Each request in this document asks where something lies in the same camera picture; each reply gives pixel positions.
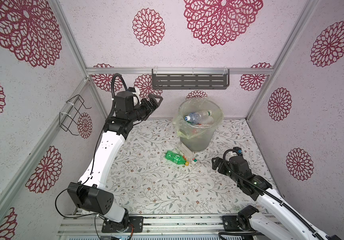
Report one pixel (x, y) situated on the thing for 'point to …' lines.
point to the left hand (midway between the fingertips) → (158, 104)
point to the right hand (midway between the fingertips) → (218, 159)
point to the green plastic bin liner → (186, 129)
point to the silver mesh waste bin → (198, 137)
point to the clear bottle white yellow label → (206, 115)
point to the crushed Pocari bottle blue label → (194, 117)
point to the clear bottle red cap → (208, 120)
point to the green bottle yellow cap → (177, 158)
